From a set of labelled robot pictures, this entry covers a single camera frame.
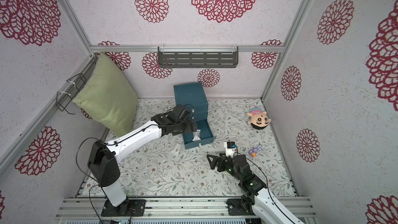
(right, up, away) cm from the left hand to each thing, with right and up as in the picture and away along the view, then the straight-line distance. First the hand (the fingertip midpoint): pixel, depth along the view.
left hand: (190, 128), depth 84 cm
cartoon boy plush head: (+43, +5, +13) cm, 45 cm away
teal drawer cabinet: (+1, +20, +10) cm, 22 cm away
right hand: (+12, -13, -5) cm, 18 cm away
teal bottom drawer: (+9, -6, +15) cm, 19 cm away
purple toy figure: (+36, -14, +5) cm, 39 cm away
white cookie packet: (+3, -6, +13) cm, 14 cm away
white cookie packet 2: (-9, -14, +8) cm, 18 cm away
